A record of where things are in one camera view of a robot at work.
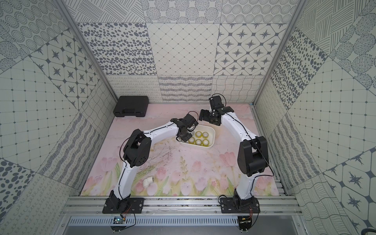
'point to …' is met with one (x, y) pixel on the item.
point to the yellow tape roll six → (205, 135)
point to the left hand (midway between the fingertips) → (185, 132)
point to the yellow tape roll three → (205, 142)
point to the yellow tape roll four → (198, 142)
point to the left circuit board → (118, 220)
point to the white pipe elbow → (148, 181)
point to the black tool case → (136, 105)
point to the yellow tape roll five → (199, 134)
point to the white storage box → (210, 129)
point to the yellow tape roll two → (191, 140)
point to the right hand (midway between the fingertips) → (206, 119)
